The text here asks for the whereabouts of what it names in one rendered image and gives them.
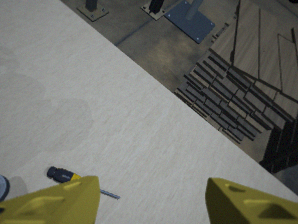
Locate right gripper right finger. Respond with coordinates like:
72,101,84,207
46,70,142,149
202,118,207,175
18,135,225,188
205,178,298,224

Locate grey wooden boards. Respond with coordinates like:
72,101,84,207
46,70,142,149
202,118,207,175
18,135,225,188
174,0,298,175

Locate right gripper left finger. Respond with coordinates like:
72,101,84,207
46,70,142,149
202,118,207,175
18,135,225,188
0,176,100,224

